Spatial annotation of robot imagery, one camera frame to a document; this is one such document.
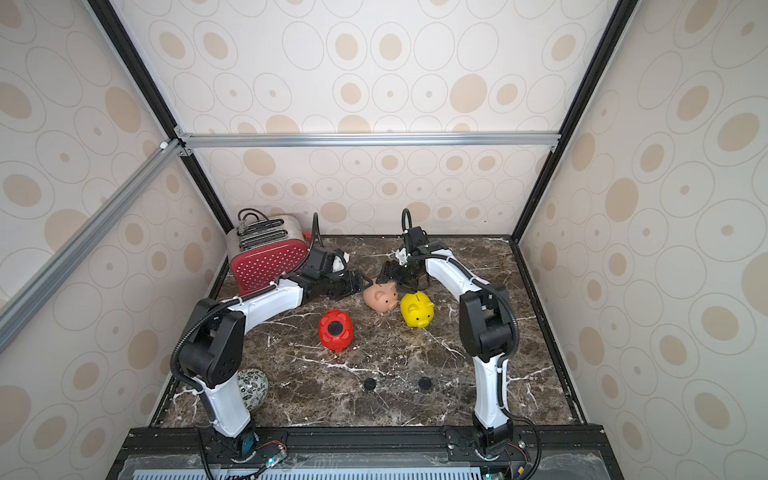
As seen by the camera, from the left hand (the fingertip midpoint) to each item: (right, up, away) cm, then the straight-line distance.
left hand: (374, 284), depth 90 cm
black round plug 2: (-1, -28, -6) cm, 28 cm away
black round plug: (-11, -12, -4) cm, 17 cm away
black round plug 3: (+15, -28, -5) cm, 32 cm away
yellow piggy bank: (+13, -8, 0) cm, 15 cm away
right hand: (+7, 0, +5) cm, 9 cm away
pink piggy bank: (+2, -5, +2) cm, 6 cm away
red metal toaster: (-35, +10, +2) cm, 36 cm away
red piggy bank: (-10, -16, -6) cm, 20 cm away
